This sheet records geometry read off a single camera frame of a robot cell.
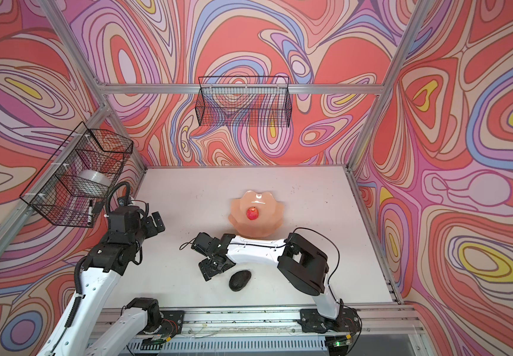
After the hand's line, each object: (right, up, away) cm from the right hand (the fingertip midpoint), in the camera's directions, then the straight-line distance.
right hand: (217, 274), depth 82 cm
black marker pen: (-40, +23, -11) cm, 47 cm away
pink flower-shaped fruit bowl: (+21, +18, +16) cm, 32 cm away
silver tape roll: (-40, +36, -9) cm, 54 cm away
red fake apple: (+13, +21, +14) cm, 28 cm away
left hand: (-22, +22, -7) cm, 32 cm away
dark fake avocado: (+9, -1, -4) cm, 9 cm away
